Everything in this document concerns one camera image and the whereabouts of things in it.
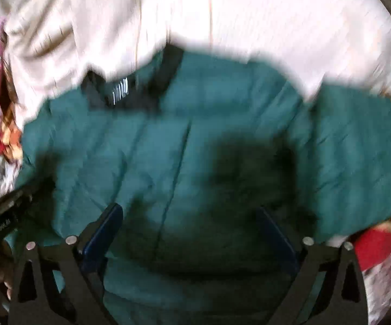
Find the green quilted puffer jacket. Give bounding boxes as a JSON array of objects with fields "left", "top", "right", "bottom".
[{"left": 8, "top": 49, "right": 391, "bottom": 324}]

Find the red knitted garment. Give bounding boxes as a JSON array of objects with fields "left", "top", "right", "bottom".
[{"left": 350, "top": 219, "right": 391, "bottom": 271}]

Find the orange yellow patterned cloth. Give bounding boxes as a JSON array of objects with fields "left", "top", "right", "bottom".
[{"left": 0, "top": 61, "right": 23, "bottom": 164}]

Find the beige embossed floral blanket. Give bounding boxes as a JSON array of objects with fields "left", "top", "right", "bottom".
[{"left": 0, "top": 0, "right": 391, "bottom": 123}]

